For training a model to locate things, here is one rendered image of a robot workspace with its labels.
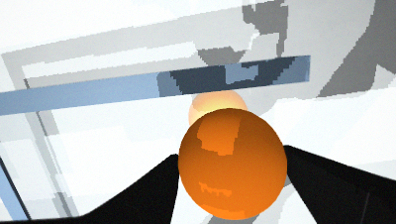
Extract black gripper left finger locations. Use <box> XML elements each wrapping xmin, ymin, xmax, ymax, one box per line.
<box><xmin>0</xmin><ymin>154</ymin><xmax>179</xmax><ymax>224</ymax></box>

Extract low clear corner walls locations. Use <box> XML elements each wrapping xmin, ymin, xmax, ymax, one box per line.
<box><xmin>0</xmin><ymin>111</ymin><xmax>80</xmax><ymax>219</ymax></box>

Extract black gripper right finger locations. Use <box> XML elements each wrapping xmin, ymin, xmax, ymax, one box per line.
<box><xmin>283</xmin><ymin>145</ymin><xmax>396</xmax><ymax>224</ymax></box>

